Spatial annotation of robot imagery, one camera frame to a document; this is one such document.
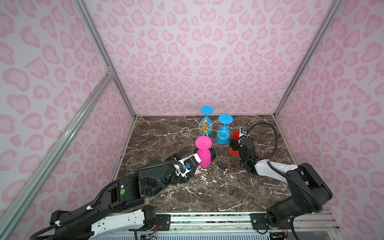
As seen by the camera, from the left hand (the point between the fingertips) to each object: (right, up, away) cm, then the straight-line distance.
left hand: (193, 153), depth 56 cm
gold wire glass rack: (-7, +7, +56) cm, 56 cm away
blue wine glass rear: (+6, +11, +19) cm, 22 cm away
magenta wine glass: (+4, +2, +12) cm, 13 cm away
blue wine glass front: (+16, +7, +27) cm, 32 cm away
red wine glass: (+23, +5, +26) cm, 35 cm away
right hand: (+26, +5, +34) cm, 44 cm away
